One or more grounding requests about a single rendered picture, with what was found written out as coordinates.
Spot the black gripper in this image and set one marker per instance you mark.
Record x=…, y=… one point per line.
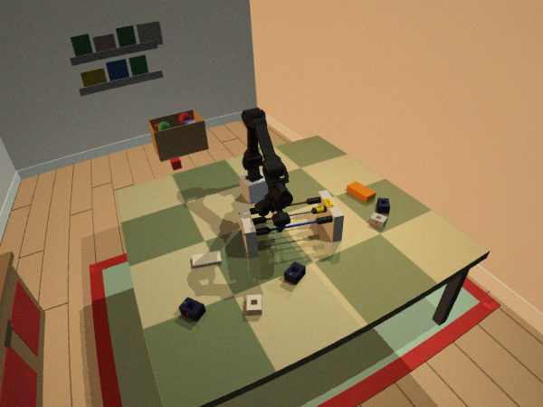
x=280, y=218

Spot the white flat bar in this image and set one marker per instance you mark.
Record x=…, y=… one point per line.
x=207, y=259

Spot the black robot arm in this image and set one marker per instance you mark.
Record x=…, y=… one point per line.
x=272, y=166

